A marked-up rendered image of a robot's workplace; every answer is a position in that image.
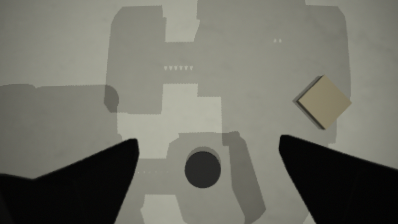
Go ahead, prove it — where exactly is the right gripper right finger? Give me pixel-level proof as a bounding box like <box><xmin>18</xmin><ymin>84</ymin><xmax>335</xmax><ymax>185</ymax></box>
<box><xmin>279</xmin><ymin>135</ymin><xmax>398</xmax><ymax>224</ymax></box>

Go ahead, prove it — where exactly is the beige square pad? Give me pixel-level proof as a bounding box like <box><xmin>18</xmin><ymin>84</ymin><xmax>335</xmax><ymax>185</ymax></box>
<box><xmin>297</xmin><ymin>75</ymin><xmax>352</xmax><ymax>130</ymax></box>

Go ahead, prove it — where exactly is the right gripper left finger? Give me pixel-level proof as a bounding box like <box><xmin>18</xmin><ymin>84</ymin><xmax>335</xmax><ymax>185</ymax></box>
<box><xmin>0</xmin><ymin>138</ymin><xmax>139</xmax><ymax>224</ymax></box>

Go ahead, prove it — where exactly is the dark grey disc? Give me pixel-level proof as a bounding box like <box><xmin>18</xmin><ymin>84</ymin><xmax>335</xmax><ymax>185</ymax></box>
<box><xmin>185</xmin><ymin>151</ymin><xmax>221</xmax><ymax>188</ymax></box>

